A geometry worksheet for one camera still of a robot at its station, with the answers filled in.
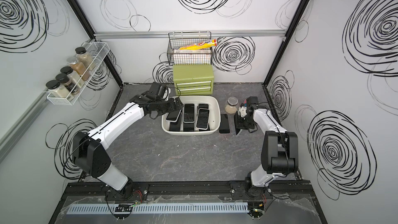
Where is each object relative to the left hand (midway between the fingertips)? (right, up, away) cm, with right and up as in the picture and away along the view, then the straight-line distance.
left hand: (177, 106), depth 84 cm
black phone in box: (-3, -13, +11) cm, 17 cm away
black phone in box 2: (+5, -13, +10) cm, 17 cm away
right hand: (+36, -12, +6) cm, 38 cm away
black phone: (+28, -12, +13) cm, 33 cm away
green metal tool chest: (+8, +17, +16) cm, 24 cm away
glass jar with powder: (+33, 0, +13) cm, 35 cm away
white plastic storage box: (+12, -7, +15) cm, 20 cm away
